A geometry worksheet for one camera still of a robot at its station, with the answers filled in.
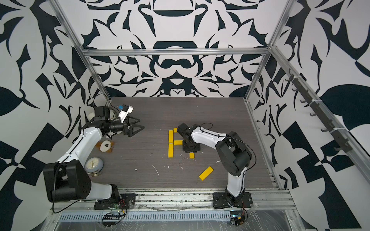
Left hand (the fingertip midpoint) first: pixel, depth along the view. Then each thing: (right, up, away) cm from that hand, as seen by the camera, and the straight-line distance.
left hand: (139, 122), depth 81 cm
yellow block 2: (+18, -6, +19) cm, 27 cm away
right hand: (+27, -17, +11) cm, 34 cm away
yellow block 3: (+20, -14, +14) cm, 28 cm away
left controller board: (-12, -48, -8) cm, 50 cm away
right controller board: (+51, -46, -10) cm, 69 cm away
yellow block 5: (+29, -21, +8) cm, 37 cm away
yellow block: (+15, -10, +16) cm, 25 cm away
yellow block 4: (+16, -18, +11) cm, 27 cm away
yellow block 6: (+37, -29, +2) cm, 47 cm away
